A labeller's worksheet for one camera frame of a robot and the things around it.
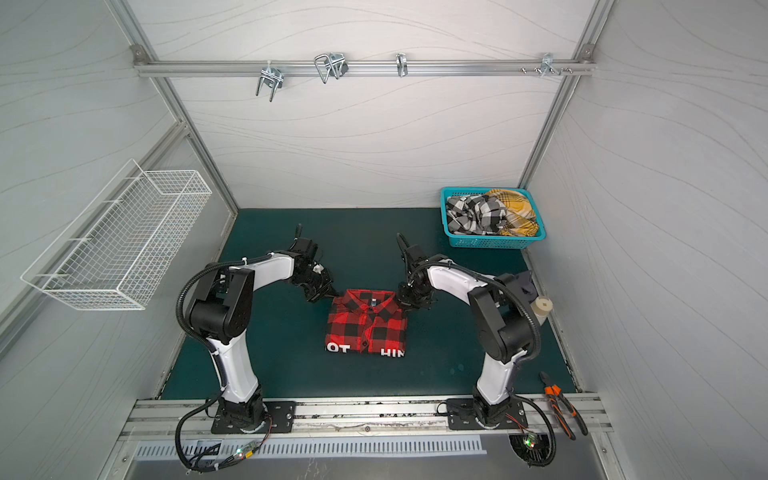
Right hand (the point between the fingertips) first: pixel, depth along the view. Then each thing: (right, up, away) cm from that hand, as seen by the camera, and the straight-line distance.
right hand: (406, 300), depth 92 cm
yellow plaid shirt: (+42, +26, +12) cm, 51 cm away
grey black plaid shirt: (+26, +28, +16) cm, 42 cm away
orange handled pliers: (+39, -24, -17) cm, 49 cm away
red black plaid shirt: (-12, -5, -6) cm, 14 cm away
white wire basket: (-69, +16, -25) cm, 75 cm away
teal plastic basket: (+30, +18, +11) cm, 37 cm away
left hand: (-20, +3, +4) cm, 21 cm away
